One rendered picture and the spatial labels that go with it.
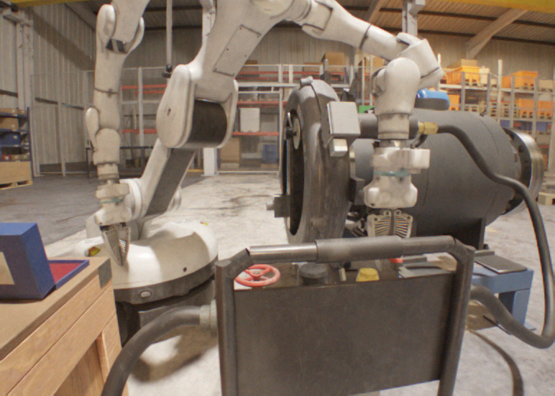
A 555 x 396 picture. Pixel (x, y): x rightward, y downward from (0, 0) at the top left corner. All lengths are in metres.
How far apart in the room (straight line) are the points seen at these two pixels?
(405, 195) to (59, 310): 0.62
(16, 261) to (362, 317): 0.51
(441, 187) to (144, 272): 1.10
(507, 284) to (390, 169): 0.90
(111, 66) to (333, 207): 0.76
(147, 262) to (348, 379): 0.76
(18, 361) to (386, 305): 0.50
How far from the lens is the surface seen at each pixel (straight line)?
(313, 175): 0.89
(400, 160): 0.53
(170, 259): 1.08
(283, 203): 1.23
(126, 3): 0.86
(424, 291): 0.50
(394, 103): 0.57
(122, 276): 1.07
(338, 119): 0.82
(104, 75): 0.93
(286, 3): 0.89
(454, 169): 1.21
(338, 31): 0.96
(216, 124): 0.92
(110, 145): 0.93
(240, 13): 0.80
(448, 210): 1.26
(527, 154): 1.61
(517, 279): 1.40
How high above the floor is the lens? 0.69
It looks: 7 degrees down
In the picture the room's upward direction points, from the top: straight up
